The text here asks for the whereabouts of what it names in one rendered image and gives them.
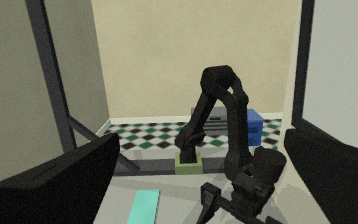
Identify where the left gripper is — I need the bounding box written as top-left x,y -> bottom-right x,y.
196,182 -> 283,224

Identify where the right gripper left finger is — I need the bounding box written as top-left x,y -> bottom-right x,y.
0,133 -> 120,224

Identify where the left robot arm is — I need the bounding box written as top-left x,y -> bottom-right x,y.
174,65 -> 287,212

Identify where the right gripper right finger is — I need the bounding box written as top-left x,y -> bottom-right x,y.
284,129 -> 358,224

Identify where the cream wall panel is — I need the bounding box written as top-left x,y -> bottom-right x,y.
272,0 -> 330,224

